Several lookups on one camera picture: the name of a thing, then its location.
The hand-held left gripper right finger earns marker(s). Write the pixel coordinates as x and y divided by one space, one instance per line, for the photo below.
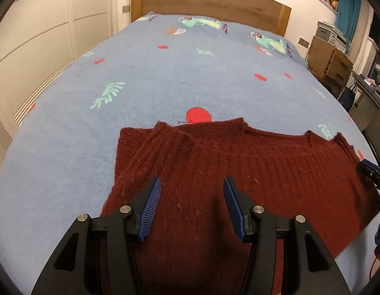
234 209

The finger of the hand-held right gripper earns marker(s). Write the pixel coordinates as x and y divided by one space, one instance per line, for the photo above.
374 173

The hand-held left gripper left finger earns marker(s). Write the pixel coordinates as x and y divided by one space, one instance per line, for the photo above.
150 209

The dark red knitted sweater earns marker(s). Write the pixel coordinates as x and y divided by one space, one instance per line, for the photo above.
193 166

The grey office chair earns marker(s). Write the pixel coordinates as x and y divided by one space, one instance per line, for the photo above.
374 123

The dark bag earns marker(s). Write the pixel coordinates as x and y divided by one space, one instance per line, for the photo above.
346 98

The cluttered desk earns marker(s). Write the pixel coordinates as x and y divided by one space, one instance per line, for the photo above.
369 92

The wooden nightstand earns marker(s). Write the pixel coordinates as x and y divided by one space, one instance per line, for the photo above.
329 60

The bed with blue patterned cover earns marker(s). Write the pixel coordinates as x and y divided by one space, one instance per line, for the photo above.
147 67

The white vent grille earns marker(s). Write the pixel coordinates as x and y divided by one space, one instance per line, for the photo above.
24 110

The teal curtain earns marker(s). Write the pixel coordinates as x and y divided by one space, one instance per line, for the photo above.
348 9

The wooden headboard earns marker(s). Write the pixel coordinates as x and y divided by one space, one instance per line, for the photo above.
208 0

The white wardrobe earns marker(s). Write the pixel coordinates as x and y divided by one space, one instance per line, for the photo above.
39 21

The wall outlet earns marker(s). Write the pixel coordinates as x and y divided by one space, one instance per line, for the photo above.
303 42

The wall switch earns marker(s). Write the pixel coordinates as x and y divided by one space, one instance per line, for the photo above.
125 8

